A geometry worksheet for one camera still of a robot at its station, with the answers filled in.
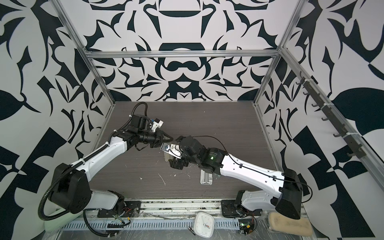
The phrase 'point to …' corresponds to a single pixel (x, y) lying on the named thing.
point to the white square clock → (204, 225)
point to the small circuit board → (246, 225)
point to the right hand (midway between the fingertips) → (174, 147)
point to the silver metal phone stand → (206, 178)
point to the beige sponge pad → (279, 222)
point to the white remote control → (167, 156)
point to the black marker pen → (191, 230)
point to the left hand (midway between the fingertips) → (173, 138)
